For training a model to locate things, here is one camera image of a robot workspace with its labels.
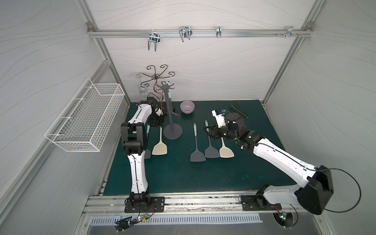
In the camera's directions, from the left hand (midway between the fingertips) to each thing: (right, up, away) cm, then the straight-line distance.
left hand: (162, 125), depth 100 cm
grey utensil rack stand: (+5, -5, +2) cm, 8 cm away
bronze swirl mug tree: (-3, +32, -7) cm, 33 cm away
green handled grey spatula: (+24, -19, -8) cm, 32 cm away
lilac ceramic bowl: (+17, +14, +15) cm, 26 cm away
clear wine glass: (-13, +26, -1) cm, 29 cm away
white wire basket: (-31, +3, -32) cm, 44 cm away
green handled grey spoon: (-7, -17, -9) cm, 20 cm away
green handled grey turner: (+33, -16, -8) cm, 38 cm away
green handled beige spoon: (0, -15, -6) cm, 16 cm away
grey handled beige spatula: (+42, -16, -7) cm, 46 cm away
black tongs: (+61, +10, +15) cm, 64 cm away
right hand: (+29, +1, -23) cm, 37 cm away
